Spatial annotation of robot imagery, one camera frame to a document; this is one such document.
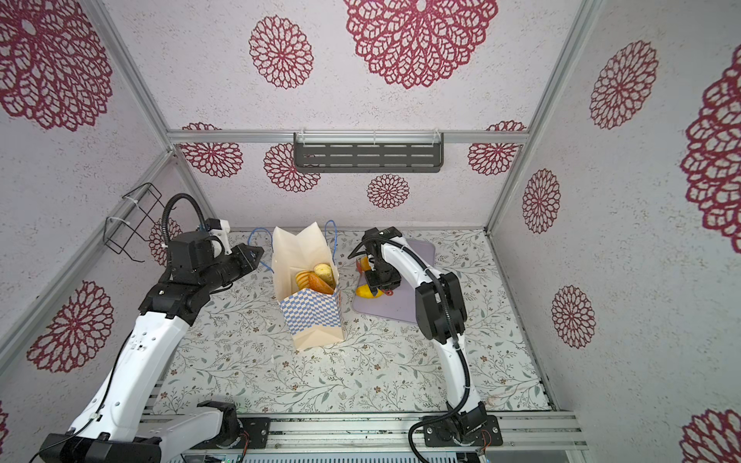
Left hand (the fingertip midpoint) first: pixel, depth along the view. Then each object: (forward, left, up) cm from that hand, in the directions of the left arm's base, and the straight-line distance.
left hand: (262, 254), depth 73 cm
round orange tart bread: (+16, -26, -25) cm, 39 cm away
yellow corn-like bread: (+9, -12, -20) cm, 25 cm away
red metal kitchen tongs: (+15, -23, -25) cm, 38 cm away
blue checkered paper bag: (-10, -12, -16) cm, 22 cm away
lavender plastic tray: (+2, -38, -29) cm, 48 cm away
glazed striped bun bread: (+3, -11, -18) cm, 21 cm away
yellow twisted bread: (+6, -26, -27) cm, 38 cm away
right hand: (+5, -31, -23) cm, 39 cm away
